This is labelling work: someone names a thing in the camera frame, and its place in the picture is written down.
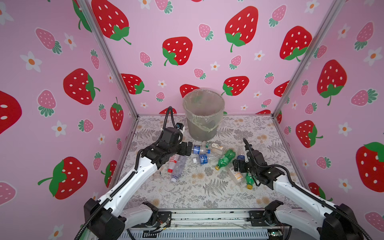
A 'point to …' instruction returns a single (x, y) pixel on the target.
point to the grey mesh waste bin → (197, 133)
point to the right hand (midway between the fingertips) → (239, 160)
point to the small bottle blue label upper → (196, 149)
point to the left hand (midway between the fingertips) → (185, 142)
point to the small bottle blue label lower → (203, 159)
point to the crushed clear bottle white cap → (181, 161)
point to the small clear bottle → (157, 175)
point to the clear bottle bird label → (215, 148)
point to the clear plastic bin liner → (204, 107)
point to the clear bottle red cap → (173, 160)
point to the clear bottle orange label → (238, 177)
